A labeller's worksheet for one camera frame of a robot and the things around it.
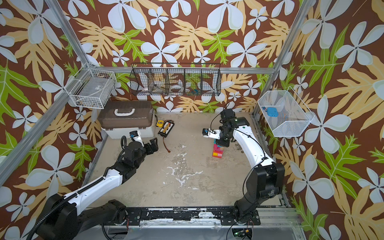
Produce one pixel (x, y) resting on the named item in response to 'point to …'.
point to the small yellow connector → (160, 123)
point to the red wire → (169, 151)
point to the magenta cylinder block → (216, 148)
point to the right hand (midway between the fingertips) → (219, 137)
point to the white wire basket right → (285, 115)
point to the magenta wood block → (218, 151)
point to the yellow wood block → (215, 154)
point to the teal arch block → (219, 146)
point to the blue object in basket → (272, 112)
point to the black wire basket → (176, 79)
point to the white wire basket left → (91, 88)
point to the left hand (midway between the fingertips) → (150, 138)
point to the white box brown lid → (118, 118)
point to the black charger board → (166, 128)
